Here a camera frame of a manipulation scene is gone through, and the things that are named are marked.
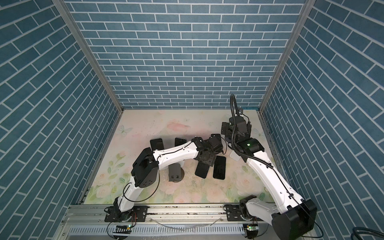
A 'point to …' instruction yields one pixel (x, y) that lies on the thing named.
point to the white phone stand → (234, 156)
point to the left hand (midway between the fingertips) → (208, 160)
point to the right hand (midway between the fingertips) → (232, 122)
